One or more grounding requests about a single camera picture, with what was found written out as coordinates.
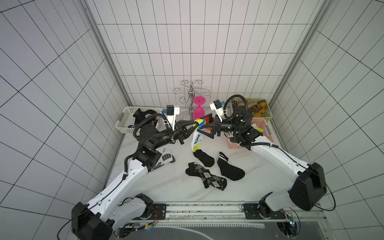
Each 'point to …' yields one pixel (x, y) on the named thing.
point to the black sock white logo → (139, 116)
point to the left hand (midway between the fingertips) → (198, 125)
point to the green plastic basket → (251, 103)
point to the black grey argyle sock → (195, 169)
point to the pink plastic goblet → (198, 112)
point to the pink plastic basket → (261, 124)
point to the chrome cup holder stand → (192, 91)
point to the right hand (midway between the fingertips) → (199, 122)
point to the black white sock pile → (207, 160)
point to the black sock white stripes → (229, 170)
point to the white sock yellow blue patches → (255, 126)
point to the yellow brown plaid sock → (262, 105)
